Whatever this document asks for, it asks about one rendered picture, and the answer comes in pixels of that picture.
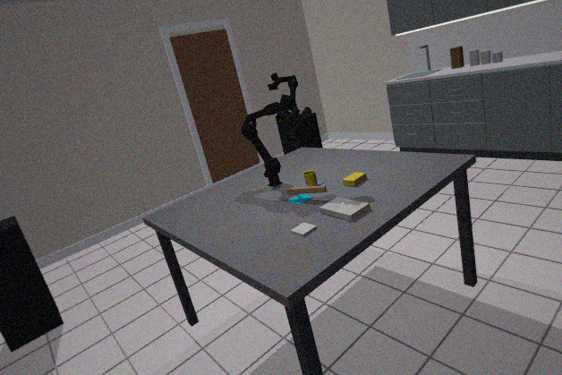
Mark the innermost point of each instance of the yellow rectangular block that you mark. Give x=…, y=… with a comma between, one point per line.
x=354, y=179

